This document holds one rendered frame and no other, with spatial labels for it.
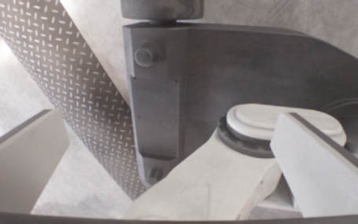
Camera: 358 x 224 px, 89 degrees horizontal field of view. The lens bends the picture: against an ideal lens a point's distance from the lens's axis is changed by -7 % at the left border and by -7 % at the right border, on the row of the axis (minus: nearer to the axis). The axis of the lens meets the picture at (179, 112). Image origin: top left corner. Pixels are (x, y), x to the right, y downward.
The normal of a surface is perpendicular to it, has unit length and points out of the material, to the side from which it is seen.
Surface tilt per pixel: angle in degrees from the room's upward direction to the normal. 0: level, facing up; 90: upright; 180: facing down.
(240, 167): 90
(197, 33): 0
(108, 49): 0
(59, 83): 0
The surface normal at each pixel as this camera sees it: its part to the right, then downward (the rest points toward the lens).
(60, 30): 0.15, 0.31
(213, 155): 0.02, -0.87
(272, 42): -0.20, 0.47
